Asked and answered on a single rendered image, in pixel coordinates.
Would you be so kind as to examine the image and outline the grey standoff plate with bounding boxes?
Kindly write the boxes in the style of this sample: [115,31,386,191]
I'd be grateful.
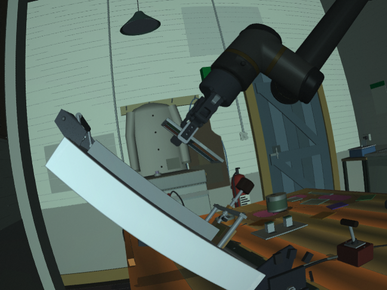
[250,220,309,241]

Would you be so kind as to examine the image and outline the orange wooden workbench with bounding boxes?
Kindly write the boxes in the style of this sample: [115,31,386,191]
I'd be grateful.
[122,188,387,290]

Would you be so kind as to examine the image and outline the dark grey easel clamp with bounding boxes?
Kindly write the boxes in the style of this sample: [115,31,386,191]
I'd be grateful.
[54,109,95,149]

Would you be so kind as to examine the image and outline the dark pendant lamp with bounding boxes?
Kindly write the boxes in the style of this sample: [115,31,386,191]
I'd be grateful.
[119,0,161,36]

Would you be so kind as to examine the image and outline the green white wall notice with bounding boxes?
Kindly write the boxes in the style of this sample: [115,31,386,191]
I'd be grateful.
[369,80,387,110]

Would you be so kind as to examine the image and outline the magenta round disc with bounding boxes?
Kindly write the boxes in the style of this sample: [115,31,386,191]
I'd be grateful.
[253,210,284,219]

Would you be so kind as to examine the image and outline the grey hanging cable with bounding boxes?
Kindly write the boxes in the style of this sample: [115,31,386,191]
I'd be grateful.
[210,0,246,134]
[105,0,125,162]

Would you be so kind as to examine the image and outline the white lit easel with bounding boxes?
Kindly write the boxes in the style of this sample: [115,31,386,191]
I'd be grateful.
[45,137,268,290]

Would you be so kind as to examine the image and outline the dark red knob lever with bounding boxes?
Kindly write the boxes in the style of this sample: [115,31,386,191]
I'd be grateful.
[229,177,255,209]

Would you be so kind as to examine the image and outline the dark red control box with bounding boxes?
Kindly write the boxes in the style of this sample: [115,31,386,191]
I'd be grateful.
[336,240,374,269]

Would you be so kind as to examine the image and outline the grey cabinet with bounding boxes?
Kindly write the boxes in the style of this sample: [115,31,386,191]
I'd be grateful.
[144,168,211,214]

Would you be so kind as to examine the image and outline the dark notched bracket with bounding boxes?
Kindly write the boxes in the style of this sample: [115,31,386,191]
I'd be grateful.
[257,244,306,290]

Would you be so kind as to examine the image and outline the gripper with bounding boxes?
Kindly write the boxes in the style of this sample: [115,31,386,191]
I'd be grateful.
[180,92,225,132]

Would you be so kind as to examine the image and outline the dark side table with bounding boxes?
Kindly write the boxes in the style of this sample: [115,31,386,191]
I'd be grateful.
[341,155,387,193]

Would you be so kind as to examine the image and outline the grey green sample sheet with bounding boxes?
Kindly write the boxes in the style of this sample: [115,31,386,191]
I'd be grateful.
[300,197,326,206]

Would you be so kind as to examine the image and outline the grey rod support frame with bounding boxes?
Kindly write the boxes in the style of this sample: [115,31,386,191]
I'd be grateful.
[205,203,248,249]

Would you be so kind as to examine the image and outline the black handled box lever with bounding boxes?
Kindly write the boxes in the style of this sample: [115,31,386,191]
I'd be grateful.
[339,218,360,246]

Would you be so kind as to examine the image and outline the grey green round tin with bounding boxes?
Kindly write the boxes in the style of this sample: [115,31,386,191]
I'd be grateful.
[265,192,288,214]

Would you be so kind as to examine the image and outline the red fire extinguisher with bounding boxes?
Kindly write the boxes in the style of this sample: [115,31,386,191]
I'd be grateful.
[231,167,251,208]

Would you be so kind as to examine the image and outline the blue grey door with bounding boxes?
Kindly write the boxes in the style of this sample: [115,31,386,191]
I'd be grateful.
[243,72,340,199]

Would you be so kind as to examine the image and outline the blue tray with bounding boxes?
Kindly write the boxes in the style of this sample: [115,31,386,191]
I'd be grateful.
[348,144,377,158]

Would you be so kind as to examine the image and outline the grey wall poster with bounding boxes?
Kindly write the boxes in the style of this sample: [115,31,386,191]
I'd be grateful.
[180,6,265,57]
[44,132,119,195]

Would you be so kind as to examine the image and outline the grey rounded machine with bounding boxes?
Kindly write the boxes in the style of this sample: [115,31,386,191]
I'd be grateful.
[125,102,192,177]

